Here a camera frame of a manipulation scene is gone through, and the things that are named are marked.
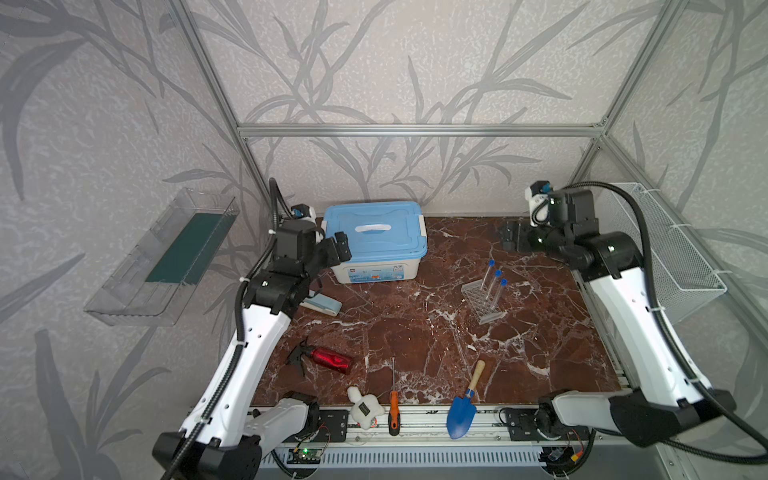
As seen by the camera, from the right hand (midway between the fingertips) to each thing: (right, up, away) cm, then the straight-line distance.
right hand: (513, 217), depth 71 cm
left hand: (-43, -3, +1) cm, 43 cm away
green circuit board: (-50, -58, 0) cm, 76 cm away
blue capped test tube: (0, -14, +18) cm, 23 cm away
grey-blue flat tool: (-51, -25, +21) cm, 61 cm away
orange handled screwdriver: (-29, -49, +2) cm, 57 cm away
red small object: (-46, -38, +10) cm, 61 cm away
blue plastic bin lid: (-34, -3, +23) cm, 41 cm away
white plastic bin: (-36, -15, +24) cm, 46 cm away
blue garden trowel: (-12, -49, +5) cm, 51 cm away
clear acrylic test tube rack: (-2, -26, +23) cm, 35 cm away
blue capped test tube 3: (+1, -16, +15) cm, 22 cm away
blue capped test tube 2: (+8, -20, +31) cm, 38 cm away
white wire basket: (+33, -14, -8) cm, 37 cm away
